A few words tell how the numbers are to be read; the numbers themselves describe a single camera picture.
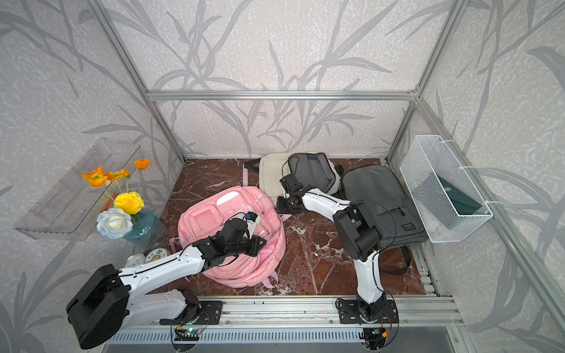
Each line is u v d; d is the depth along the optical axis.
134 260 0.80
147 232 0.82
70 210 0.64
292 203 0.72
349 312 0.73
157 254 0.79
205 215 0.92
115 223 0.60
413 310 0.75
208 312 0.73
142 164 0.74
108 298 0.40
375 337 0.74
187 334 0.72
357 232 0.52
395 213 0.96
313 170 1.14
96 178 0.57
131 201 0.67
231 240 0.65
